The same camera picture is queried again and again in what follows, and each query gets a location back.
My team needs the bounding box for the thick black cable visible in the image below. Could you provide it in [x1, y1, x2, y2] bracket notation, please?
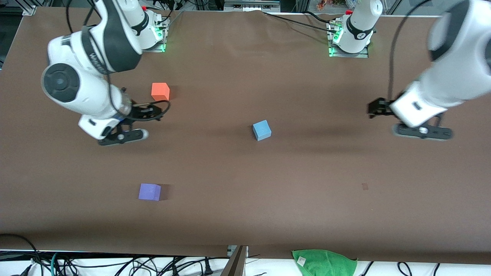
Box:
[0, 233, 43, 276]

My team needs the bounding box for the purple block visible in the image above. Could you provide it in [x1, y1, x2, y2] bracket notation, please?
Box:
[138, 183, 161, 201]

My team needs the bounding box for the green cloth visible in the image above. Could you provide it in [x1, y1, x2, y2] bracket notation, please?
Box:
[292, 249, 358, 276]

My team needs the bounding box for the thin black cable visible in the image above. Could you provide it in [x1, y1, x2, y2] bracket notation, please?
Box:
[262, 11, 333, 30]

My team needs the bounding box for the grey aluminium profile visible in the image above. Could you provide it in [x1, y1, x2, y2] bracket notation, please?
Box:
[221, 245, 249, 276]

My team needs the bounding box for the blue block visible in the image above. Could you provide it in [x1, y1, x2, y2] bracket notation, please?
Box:
[252, 120, 272, 141]

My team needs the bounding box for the orange block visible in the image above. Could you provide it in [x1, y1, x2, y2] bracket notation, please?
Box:
[151, 82, 170, 102]

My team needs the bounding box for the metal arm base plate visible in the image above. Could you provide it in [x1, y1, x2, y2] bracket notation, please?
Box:
[328, 21, 369, 59]
[142, 17, 169, 53]

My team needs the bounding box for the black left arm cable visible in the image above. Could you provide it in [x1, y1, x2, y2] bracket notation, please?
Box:
[388, 0, 434, 101]

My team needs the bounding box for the brown table cover sheet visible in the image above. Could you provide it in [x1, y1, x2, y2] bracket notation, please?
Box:
[0, 6, 491, 265]

